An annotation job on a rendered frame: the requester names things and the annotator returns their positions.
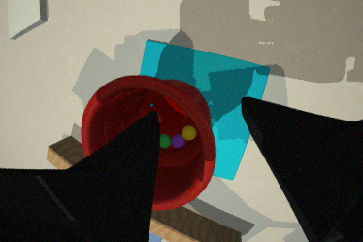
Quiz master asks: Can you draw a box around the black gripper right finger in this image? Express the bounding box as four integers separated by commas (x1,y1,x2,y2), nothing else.
241,96,363,242

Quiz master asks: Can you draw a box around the purple marble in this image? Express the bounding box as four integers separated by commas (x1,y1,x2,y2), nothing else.
172,134,186,147

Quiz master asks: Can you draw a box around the long tan wooden rail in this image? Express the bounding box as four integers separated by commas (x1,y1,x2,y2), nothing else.
46,135,242,242

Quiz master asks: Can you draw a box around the yellow marble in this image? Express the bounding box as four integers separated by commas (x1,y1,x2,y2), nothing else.
182,125,196,141

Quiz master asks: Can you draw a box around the green marble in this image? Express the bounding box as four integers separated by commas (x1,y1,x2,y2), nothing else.
160,134,172,147

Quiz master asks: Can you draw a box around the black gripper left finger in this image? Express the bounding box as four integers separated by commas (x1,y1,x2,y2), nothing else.
0,111,160,242

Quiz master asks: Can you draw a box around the dark red cup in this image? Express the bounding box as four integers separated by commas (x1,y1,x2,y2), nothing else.
82,76,216,210

